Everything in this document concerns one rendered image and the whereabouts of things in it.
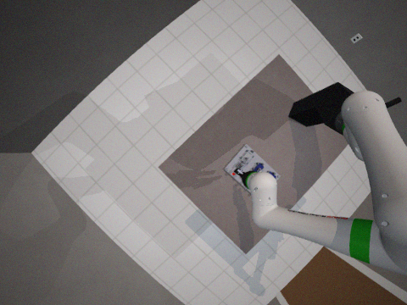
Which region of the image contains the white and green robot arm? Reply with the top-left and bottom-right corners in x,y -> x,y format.
243,91 -> 407,276

